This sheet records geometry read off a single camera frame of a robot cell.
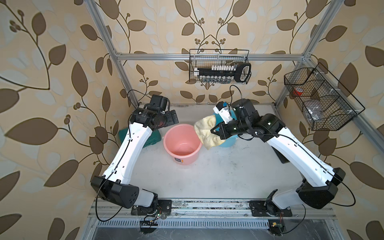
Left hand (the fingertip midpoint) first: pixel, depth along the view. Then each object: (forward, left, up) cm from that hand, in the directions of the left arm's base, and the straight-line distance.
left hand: (166, 118), depth 74 cm
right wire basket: (+5, -79, +7) cm, 79 cm away
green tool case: (+3, +11, -23) cm, 26 cm away
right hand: (-9, -22, +2) cm, 24 cm away
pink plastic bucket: (0, -6, -22) cm, 23 cm away
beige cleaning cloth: (-13, -21, +2) cm, 24 cm away
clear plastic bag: (0, -72, +5) cm, 73 cm away
